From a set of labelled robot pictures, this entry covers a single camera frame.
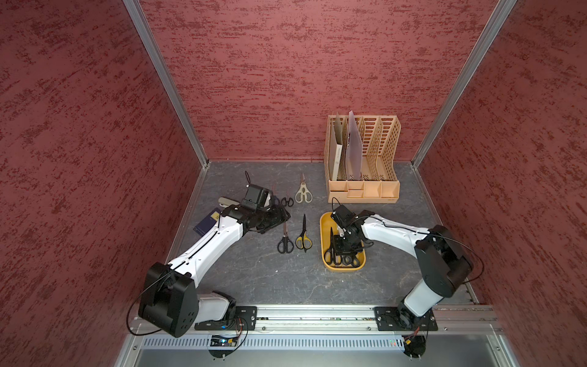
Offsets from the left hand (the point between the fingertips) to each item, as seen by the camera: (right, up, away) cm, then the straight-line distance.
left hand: (283, 224), depth 82 cm
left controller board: (-19, -36, -11) cm, 42 cm away
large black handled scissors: (+24, -15, +3) cm, 28 cm away
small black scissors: (0, +7, +23) cm, 24 cm away
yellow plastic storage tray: (+17, -1, +8) cm, 19 cm away
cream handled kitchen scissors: (+8, +10, +25) cm, 28 cm away
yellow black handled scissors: (+8, -9, +10) cm, 16 cm away
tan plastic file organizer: (+43, +15, +20) cm, 50 cm away
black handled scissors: (0, -11, +10) cm, 14 cm away
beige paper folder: (+20, +29, +5) cm, 35 cm away
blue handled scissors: (+18, -13, +5) cm, 23 cm away
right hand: (+22, -14, +5) cm, 26 cm away
